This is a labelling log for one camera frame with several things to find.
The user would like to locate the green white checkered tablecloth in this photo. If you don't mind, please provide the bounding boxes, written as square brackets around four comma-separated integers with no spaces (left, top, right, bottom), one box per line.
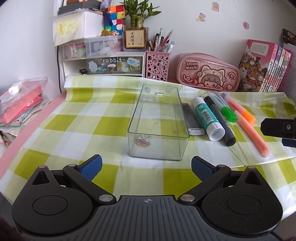
[1,76,295,217]

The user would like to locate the dark grey flat box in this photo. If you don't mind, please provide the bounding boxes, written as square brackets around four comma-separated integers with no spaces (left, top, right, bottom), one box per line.
[58,1,102,15]

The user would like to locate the pink boxed book set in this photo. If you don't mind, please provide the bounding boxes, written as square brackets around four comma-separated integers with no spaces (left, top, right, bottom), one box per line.
[237,39,292,92]

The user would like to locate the open white book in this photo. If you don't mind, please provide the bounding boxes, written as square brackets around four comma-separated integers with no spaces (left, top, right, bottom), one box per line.
[282,43,295,102]

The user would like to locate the salmon pink highlighter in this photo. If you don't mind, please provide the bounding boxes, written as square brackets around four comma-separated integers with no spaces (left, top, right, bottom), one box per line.
[234,110,270,158]

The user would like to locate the pens in holder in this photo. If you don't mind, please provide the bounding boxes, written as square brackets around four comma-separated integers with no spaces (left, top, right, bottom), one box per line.
[147,28,175,54]

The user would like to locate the colourful cube puzzle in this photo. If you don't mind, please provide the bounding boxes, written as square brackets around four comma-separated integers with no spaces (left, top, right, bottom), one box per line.
[104,4,125,35]

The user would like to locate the black grey eraser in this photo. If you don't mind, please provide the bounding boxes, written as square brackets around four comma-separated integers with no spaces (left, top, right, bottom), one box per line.
[182,103,205,136]

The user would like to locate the teal white glue stick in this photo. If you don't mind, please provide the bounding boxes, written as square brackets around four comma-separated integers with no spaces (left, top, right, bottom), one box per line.
[191,96,225,142]

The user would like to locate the clear lidded small box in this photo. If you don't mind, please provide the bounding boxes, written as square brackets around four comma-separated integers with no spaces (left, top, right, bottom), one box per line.
[84,35,123,57]

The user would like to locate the orange cap highlighter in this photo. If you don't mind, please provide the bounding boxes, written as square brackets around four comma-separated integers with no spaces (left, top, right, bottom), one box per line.
[221,92,256,126]

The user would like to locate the dark grey marker pen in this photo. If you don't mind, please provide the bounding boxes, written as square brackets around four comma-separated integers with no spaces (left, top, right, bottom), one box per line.
[204,96,236,147]

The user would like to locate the white storage box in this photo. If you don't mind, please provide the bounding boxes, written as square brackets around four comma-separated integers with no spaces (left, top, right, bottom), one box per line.
[53,11,104,46]

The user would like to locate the clear plastic organizer box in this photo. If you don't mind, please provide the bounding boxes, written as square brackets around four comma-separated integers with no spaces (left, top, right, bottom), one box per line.
[127,84,190,161]

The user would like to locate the green cap highlighter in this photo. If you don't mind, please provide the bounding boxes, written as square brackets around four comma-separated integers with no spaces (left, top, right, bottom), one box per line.
[209,93,238,123]

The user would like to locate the pink cartoon pencil case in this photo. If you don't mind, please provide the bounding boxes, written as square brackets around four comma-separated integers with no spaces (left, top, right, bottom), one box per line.
[176,53,240,92]

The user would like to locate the pink perforated pen holder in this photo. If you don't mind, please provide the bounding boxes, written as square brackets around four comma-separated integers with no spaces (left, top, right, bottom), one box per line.
[145,51,170,81]

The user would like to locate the potted lucky bamboo plant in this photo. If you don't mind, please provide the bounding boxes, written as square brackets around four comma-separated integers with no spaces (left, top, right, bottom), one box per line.
[121,1,161,52]

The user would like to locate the white drawer organizer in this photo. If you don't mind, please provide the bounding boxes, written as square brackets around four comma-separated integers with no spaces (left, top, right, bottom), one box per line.
[63,52,145,77]

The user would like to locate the stack of books and folders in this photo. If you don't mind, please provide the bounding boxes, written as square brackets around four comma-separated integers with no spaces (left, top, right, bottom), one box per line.
[1,77,49,137]

